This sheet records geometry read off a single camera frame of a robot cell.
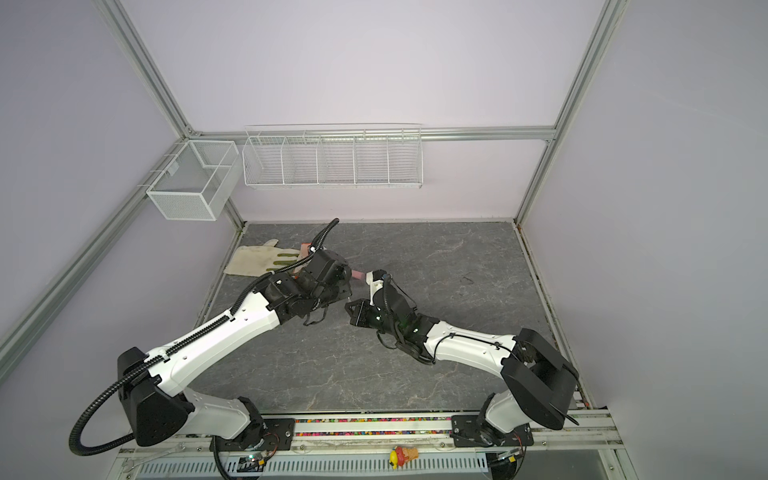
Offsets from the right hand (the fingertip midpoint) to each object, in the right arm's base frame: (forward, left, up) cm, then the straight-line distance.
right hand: (343, 309), depth 77 cm
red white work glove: (+35, +22, -16) cm, 44 cm away
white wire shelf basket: (+56, +6, +10) cm, 57 cm away
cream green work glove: (+29, +38, -16) cm, 50 cm away
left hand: (+4, -1, +4) cm, 6 cm away
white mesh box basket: (+43, +52, +9) cm, 68 cm away
